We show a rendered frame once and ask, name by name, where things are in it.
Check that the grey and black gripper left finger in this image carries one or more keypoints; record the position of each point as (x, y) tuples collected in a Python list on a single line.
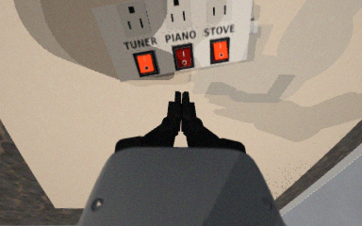
[(163, 135)]

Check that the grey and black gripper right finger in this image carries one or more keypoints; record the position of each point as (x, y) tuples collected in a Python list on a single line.
[(199, 136)]

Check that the grey power strip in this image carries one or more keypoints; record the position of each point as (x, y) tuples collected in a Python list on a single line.
[(151, 37)]

